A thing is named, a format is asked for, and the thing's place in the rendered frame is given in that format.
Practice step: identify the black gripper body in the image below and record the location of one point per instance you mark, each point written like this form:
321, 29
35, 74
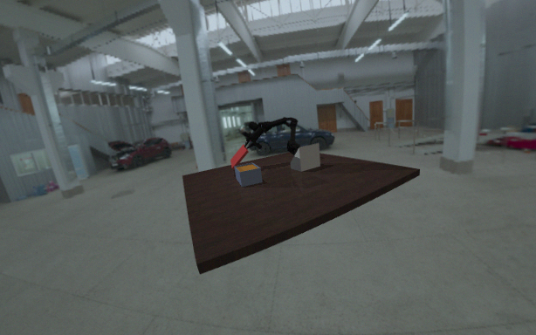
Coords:
253, 138

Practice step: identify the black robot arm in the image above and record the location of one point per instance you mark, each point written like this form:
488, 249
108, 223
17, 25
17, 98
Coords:
292, 146

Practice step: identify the red rectangular lid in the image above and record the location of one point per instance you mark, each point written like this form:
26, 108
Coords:
239, 155

